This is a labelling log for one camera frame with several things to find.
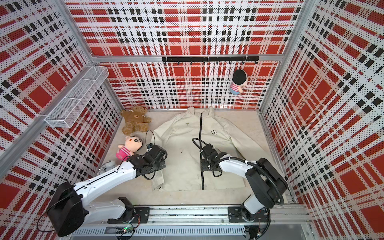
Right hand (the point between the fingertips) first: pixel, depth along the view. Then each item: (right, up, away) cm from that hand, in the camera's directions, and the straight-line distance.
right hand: (209, 165), depth 90 cm
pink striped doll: (-49, +13, +3) cm, 51 cm away
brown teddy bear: (-53, +28, +17) cm, 62 cm away
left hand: (-27, +3, -5) cm, 28 cm away
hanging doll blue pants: (+20, +54, +3) cm, 58 cm away
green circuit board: (-41, -25, -20) cm, 52 cm away
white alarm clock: (-55, +3, -11) cm, 56 cm away
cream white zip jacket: (-17, -3, -1) cm, 17 cm away
